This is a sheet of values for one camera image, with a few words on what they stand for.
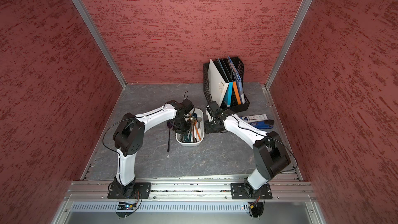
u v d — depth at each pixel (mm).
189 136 917
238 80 835
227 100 921
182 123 793
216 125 631
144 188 755
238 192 736
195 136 917
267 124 922
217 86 878
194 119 948
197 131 929
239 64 1008
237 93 901
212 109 696
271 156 447
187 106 776
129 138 517
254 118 1001
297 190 762
